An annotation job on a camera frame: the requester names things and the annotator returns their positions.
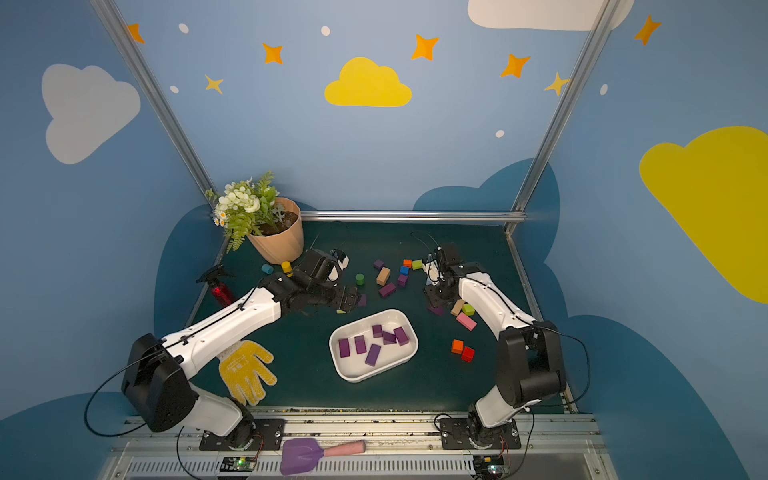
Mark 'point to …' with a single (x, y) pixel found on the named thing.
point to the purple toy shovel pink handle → (302, 455)
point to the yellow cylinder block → (286, 265)
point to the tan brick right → (459, 304)
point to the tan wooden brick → (383, 276)
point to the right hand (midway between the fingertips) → (443, 291)
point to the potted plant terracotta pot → (285, 247)
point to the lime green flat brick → (417, 264)
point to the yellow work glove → (240, 368)
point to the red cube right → (468, 354)
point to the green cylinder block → (360, 279)
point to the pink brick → (466, 321)
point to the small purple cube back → (378, 264)
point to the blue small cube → (404, 270)
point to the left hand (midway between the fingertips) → (352, 291)
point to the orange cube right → (457, 346)
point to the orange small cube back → (407, 263)
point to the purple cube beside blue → (402, 280)
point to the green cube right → (468, 309)
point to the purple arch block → (437, 309)
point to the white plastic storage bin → (353, 369)
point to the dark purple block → (389, 338)
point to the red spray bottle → (217, 279)
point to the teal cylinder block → (266, 268)
